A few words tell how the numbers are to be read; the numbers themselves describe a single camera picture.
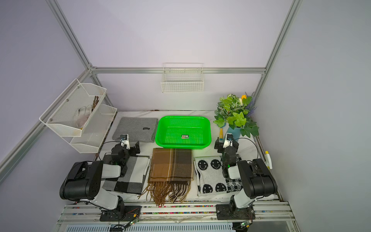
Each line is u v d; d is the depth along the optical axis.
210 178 0.82
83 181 0.46
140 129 1.04
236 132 0.87
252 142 1.05
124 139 0.80
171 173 0.85
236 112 0.70
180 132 1.08
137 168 0.88
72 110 0.79
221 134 1.04
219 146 0.82
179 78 0.98
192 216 0.73
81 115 0.78
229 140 0.77
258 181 0.47
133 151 0.85
